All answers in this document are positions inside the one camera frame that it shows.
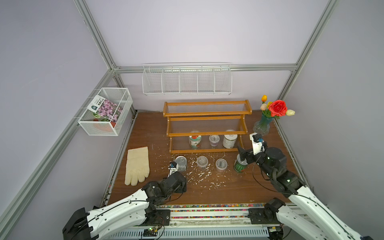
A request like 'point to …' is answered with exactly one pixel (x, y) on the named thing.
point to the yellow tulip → (264, 98)
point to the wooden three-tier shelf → (206, 126)
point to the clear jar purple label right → (214, 139)
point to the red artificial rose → (278, 108)
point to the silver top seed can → (182, 162)
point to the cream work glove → (137, 166)
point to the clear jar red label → (221, 165)
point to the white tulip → (290, 112)
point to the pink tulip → (263, 106)
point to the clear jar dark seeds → (202, 161)
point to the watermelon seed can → (240, 166)
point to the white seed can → (229, 140)
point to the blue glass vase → (262, 126)
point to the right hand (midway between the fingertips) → (246, 142)
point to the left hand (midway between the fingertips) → (180, 182)
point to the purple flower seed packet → (104, 109)
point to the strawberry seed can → (195, 141)
